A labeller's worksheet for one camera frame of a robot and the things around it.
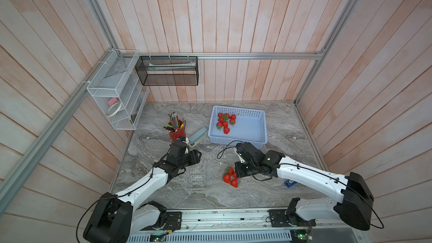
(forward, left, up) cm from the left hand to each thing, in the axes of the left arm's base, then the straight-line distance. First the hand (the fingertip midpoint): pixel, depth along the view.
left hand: (197, 157), depth 86 cm
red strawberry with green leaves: (+27, -21, -5) cm, 35 cm away
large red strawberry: (+21, -16, -5) cm, 27 cm away
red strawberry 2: (-12, -19, -4) cm, 23 cm away
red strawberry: (-9, -15, -5) cm, 19 cm away
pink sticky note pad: (+19, +42, +22) cm, 51 cm away
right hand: (-8, -18, +2) cm, 20 cm away
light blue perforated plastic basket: (+25, -20, -6) cm, 33 cm away
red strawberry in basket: (+24, -12, -4) cm, 27 cm away
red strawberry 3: (-13, -17, +10) cm, 24 cm away
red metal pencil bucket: (+16, +12, -3) cm, 21 cm away
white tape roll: (+14, +39, +22) cm, 47 cm away
